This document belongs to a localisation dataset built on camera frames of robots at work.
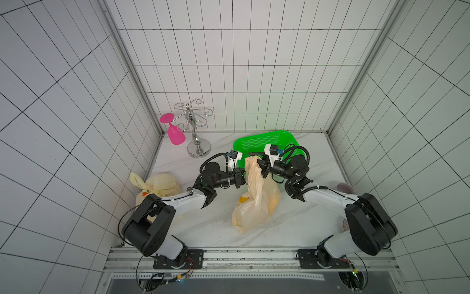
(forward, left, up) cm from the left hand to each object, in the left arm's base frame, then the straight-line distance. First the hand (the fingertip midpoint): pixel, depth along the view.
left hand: (254, 176), depth 75 cm
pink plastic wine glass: (+28, +41, -4) cm, 50 cm away
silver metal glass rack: (+30, +32, -19) cm, 48 cm away
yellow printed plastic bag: (-2, +41, -6) cm, 42 cm away
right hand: (+7, +1, +8) cm, 11 cm away
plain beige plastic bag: (-16, 0, +10) cm, 18 cm away
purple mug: (+2, -46, -14) cm, 49 cm away
